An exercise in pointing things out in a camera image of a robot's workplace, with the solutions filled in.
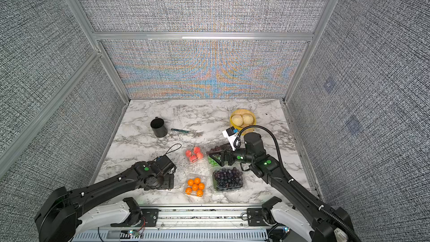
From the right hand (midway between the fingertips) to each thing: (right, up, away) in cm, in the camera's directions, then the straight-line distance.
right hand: (215, 147), depth 73 cm
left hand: (-23, -19, +9) cm, 31 cm away
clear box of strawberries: (-11, -7, +18) cm, 22 cm away
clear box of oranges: (-10, -20, +8) cm, 23 cm away
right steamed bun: (+20, +12, +29) cm, 37 cm away
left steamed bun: (+13, +11, +28) cm, 33 cm away
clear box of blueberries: (+6, -16, +7) cm, 18 cm away
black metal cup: (-33, +8, +22) cm, 40 cm away
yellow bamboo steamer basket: (+10, +9, -6) cm, 14 cm away
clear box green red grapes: (-3, -4, +18) cm, 19 cm away
